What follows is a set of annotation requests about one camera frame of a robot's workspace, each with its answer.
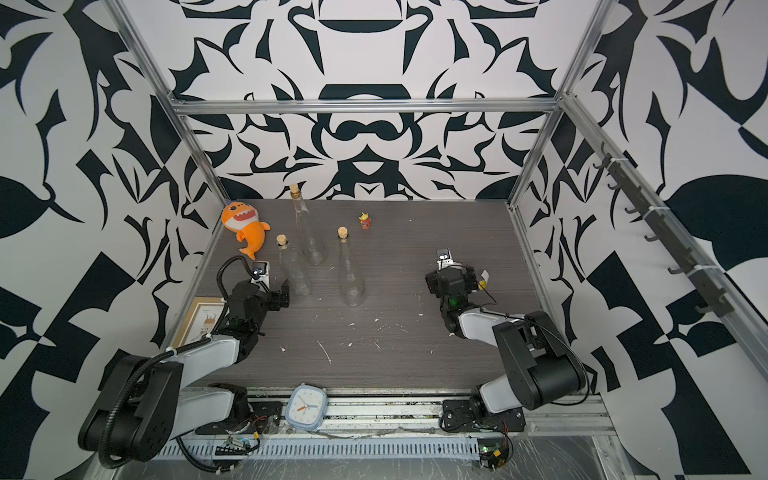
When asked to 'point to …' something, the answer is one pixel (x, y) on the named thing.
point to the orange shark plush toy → (244, 219)
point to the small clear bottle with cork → (294, 267)
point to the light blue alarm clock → (307, 407)
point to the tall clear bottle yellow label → (352, 289)
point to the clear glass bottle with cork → (313, 244)
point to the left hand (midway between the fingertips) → (264, 276)
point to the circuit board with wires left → (238, 447)
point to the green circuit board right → (489, 457)
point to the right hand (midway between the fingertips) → (452, 264)
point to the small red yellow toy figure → (365, 220)
